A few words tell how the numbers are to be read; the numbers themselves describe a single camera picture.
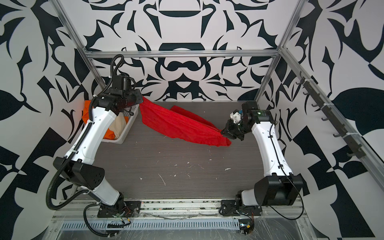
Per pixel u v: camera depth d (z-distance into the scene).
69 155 0.42
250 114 0.53
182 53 0.93
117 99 0.52
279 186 0.40
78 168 0.41
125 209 0.73
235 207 0.73
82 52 0.89
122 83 0.56
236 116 0.72
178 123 0.78
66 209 0.76
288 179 0.39
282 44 0.87
